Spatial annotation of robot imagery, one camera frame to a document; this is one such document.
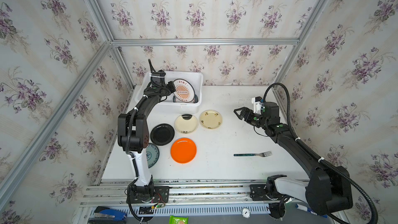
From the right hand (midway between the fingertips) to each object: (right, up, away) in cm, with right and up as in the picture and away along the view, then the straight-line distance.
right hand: (237, 113), depth 82 cm
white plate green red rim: (-24, +7, +20) cm, 32 cm away
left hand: (-37, +17, +14) cm, 43 cm away
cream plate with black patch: (-29, -8, +18) cm, 35 cm away
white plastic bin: (-39, +4, +7) cm, 40 cm away
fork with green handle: (+17, -23, +4) cm, 29 cm away
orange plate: (-30, -22, +8) cm, 38 cm away
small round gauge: (+1, -44, -13) cm, 46 cm away
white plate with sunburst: (-31, +13, +19) cm, 38 cm away
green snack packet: (-31, -45, -16) cm, 57 cm away
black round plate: (-43, -14, +11) cm, 47 cm away
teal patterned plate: (-47, -24, +4) cm, 53 cm away
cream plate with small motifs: (-13, -6, +19) cm, 24 cm away
